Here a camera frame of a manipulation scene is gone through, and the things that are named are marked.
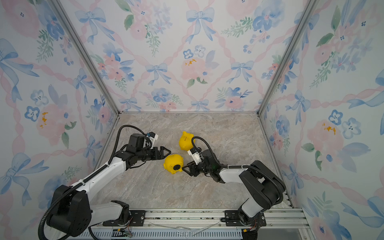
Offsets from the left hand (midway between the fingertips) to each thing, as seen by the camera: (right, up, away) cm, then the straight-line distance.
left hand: (166, 152), depth 83 cm
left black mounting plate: (-12, -31, -10) cm, 35 cm away
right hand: (+11, -9, +2) cm, 14 cm away
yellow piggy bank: (+4, -6, 0) cm, 8 cm away
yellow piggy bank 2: (+10, +5, +9) cm, 15 cm away
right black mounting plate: (+34, -31, -10) cm, 47 cm away
